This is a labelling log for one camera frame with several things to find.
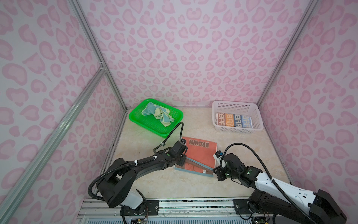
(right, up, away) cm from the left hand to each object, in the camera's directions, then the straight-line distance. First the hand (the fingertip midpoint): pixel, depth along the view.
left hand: (184, 156), depth 87 cm
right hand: (+17, -6, -6) cm, 19 cm away
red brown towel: (+11, -2, +5) cm, 12 cm away
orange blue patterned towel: (+33, +23, +20) cm, 45 cm away
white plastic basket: (+48, +32, +23) cm, 62 cm away
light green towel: (-19, +28, +22) cm, 41 cm away
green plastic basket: (-27, +21, +23) cm, 41 cm away
